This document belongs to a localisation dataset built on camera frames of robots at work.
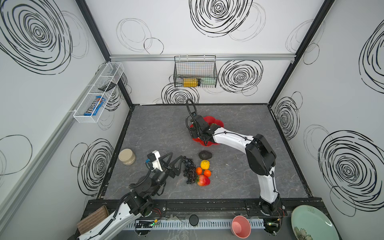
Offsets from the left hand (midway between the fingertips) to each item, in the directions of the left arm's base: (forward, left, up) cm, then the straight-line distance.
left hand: (178, 156), depth 70 cm
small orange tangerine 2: (-1, -15, -18) cm, 24 cm away
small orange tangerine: (0, -10, -16) cm, 19 cm away
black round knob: (-24, -8, -10) cm, 27 cm away
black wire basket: (+56, -8, +10) cm, 58 cm away
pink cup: (-25, -30, -20) cm, 44 cm away
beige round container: (+5, +31, -14) cm, 34 cm away
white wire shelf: (+47, +46, +13) cm, 67 cm away
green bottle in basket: (+42, -14, +12) cm, 46 cm away
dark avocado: (+9, -14, -16) cm, 23 cm away
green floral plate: (-22, -63, -18) cm, 69 cm away
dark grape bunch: (-1, -5, -17) cm, 17 cm away
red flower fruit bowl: (+36, -19, -17) cm, 44 cm away
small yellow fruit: (+3, -14, -16) cm, 21 cm away
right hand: (+25, -8, -10) cm, 28 cm away
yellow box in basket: (+41, -4, +12) cm, 43 cm away
